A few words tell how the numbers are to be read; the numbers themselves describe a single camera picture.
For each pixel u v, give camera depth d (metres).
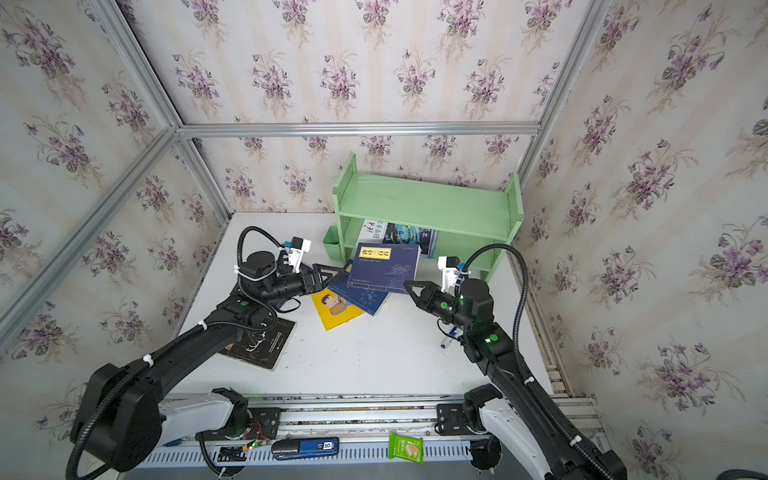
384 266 0.77
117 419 0.39
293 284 0.69
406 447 0.69
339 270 0.71
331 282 0.69
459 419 0.73
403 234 0.98
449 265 0.69
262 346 0.84
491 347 0.55
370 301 0.93
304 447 0.67
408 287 0.72
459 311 0.59
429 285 0.67
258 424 0.72
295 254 0.72
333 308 0.93
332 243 1.00
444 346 0.86
